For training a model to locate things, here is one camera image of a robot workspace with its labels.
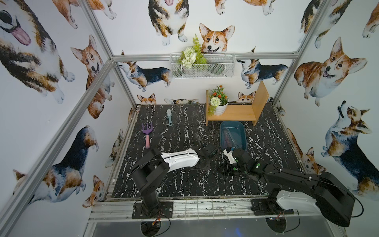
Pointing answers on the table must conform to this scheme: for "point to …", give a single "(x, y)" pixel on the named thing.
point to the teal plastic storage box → (233, 135)
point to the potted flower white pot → (221, 110)
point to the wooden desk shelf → (242, 112)
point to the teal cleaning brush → (169, 113)
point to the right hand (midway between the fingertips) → (221, 165)
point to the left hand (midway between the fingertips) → (205, 162)
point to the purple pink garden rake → (146, 131)
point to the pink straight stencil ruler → (227, 139)
